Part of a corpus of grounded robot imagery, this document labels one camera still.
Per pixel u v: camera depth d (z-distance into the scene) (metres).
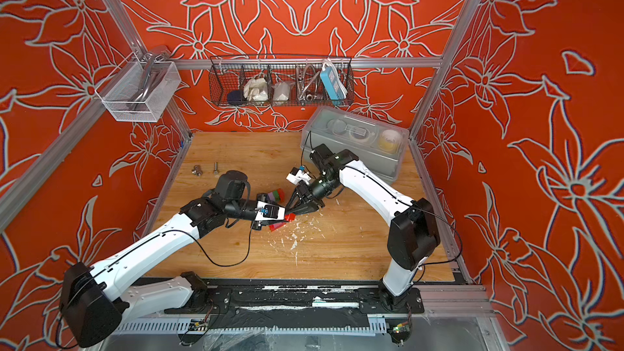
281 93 0.91
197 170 1.04
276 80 1.01
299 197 0.66
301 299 0.74
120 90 0.79
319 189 0.66
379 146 0.86
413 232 0.44
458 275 0.81
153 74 0.75
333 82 0.87
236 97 0.97
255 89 0.92
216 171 1.04
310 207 0.66
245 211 0.61
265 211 0.57
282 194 0.99
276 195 0.97
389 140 0.95
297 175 0.72
